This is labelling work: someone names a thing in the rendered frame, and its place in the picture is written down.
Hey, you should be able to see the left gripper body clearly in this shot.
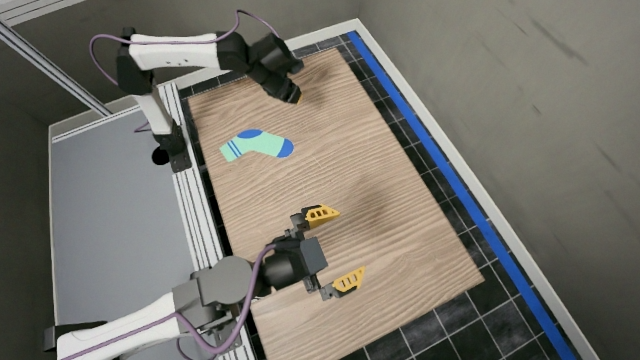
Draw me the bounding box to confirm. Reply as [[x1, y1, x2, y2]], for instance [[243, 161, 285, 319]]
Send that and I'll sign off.
[[258, 72, 302, 106]]

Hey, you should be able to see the mint green sock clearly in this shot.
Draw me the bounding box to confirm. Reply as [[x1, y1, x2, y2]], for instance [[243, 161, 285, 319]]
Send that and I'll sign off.
[[219, 129, 293, 162]]

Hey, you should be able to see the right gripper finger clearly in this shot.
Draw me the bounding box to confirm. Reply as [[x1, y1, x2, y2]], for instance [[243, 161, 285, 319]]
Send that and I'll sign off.
[[305, 204, 340, 230], [332, 266, 365, 292]]

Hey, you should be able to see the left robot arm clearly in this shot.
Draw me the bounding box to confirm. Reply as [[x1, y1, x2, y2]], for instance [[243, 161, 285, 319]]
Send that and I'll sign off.
[[118, 27, 305, 174]]

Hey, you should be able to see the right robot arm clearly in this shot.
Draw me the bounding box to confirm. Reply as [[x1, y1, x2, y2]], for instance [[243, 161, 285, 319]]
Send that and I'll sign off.
[[42, 230, 329, 360]]

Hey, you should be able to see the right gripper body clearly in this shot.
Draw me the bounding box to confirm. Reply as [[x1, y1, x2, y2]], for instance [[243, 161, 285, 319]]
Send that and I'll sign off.
[[264, 205, 358, 301]]

